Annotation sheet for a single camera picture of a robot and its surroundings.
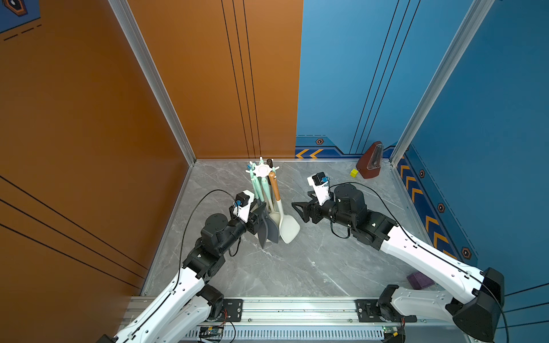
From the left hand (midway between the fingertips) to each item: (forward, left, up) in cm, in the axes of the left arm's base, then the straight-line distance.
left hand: (260, 199), depth 71 cm
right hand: (+1, -14, 0) cm, 14 cm away
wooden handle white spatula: (-2, -10, -15) cm, 18 cm away
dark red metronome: (+36, -51, -20) cm, 66 cm away
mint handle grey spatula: (-4, -4, -11) cm, 12 cm away
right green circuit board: (-33, -45, -30) cm, 63 cm away
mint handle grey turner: (-10, -2, +3) cm, 11 cm away
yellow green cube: (+35, -45, -25) cm, 63 cm away
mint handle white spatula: (0, -4, -12) cm, 12 cm away
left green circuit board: (-34, +17, -30) cm, 48 cm away
